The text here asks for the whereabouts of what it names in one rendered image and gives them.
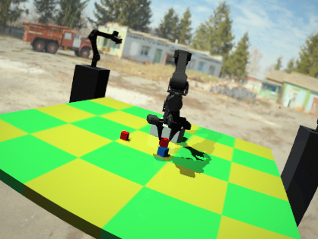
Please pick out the blue cube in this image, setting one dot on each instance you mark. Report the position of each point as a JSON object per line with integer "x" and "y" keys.
{"x": 163, "y": 152}

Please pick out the red cube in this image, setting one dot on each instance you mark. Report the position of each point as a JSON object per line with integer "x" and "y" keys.
{"x": 164, "y": 142}
{"x": 124, "y": 135}

